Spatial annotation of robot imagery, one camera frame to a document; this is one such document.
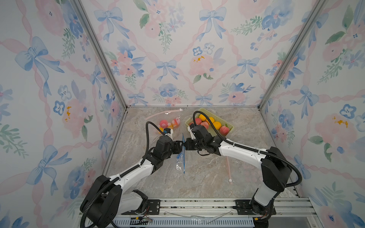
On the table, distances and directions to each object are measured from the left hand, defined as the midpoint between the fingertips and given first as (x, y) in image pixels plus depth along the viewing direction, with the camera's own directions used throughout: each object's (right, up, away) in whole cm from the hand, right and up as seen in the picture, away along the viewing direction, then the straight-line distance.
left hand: (182, 142), depth 84 cm
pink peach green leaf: (+17, +10, +19) cm, 27 cm away
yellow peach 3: (-10, +8, -11) cm, 17 cm away
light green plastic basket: (+23, +15, +21) cm, 35 cm away
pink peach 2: (-12, +11, +11) cm, 19 cm away
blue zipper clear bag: (-1, -13, +1) cm, 13 cm away
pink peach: (+29, +6, +15) cm, 34 cm away
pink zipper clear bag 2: (+35, -20, +2) cm, 40 cm away
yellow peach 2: (-8, +9, +16) cm, 20 cm away
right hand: (+1, -1, -1) cm, 2 cm away
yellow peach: (+25, +10, +19) cm, 33 cm away
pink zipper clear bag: (-11, +17, +30) cm, 36 cm away
